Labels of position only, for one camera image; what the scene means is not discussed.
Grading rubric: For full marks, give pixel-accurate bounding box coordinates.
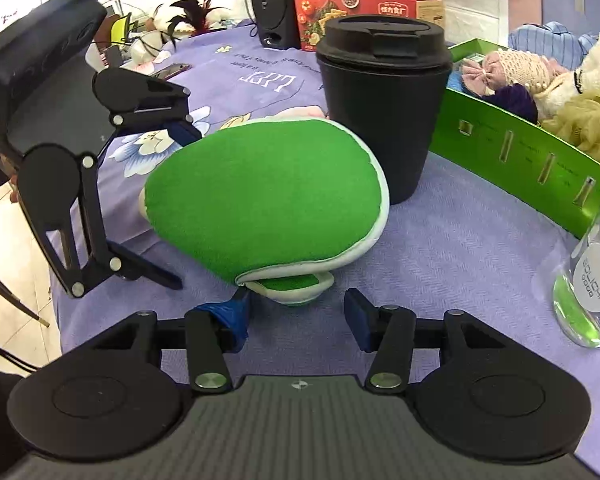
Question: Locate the blue towel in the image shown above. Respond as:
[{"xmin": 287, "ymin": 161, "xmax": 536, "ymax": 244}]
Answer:
[{"xmin": 446, "ymin": 68, "xmax": 476, "ymax": 96}]

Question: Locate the dark purple knitted item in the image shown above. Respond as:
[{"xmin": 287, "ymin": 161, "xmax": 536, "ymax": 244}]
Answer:
[{"xmin": 482, "ymin": 84, "xmax": 539, "ymax": 125}]

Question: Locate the pink lace drawstring pouch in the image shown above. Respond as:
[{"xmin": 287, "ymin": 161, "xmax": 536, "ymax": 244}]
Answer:
[{"xmin": 460, "ymin": 49, "xmax": 568, "ymax": 96}]

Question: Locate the olive green bath pouf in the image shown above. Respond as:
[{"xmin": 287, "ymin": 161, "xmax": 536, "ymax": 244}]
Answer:
[{"xmin": 534, "ymin": 70, "xmax": 600, "ymax": 163}]

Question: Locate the black smartphone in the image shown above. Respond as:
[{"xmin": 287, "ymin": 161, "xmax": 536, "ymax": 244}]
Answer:
[{"xmin": 151, "ymin": 63, "xmax": 192, "ymax": 80}]

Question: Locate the dark red feather decoration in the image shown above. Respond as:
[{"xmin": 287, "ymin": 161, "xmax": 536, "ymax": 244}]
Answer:
[{"xmin": 166, "ymin": 0, "xmax": 219, "ymax": 38}]

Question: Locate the black speaker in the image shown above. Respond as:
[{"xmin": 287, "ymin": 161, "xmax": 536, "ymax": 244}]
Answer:
[{"xmin": 246, "ymin": 0, "xmax": 311, "ymax": 51}]

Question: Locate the black lidded coffee cup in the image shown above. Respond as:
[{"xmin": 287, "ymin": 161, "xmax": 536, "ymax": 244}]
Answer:
[{"xmin": 316, "ymin": 14, "xmax": 453, "ymax": 204}]

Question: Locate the clear jar pink lid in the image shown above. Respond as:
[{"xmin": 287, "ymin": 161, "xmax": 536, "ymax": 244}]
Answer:
[{"xmin": 553, "ymin": 209, "xmax": 600, "ymax": 349}]

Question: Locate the green white cardboard tray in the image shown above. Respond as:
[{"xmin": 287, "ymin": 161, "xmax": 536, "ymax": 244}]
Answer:
[{"xmin": 427, "ymin": 37, "xmax": 600, "ymax": 241}]

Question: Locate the striped bedding poster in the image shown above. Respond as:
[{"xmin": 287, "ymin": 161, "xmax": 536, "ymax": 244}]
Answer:
[{"xmin": 508, "ymin": 0, "xmax": 600, "ymax": 70}]

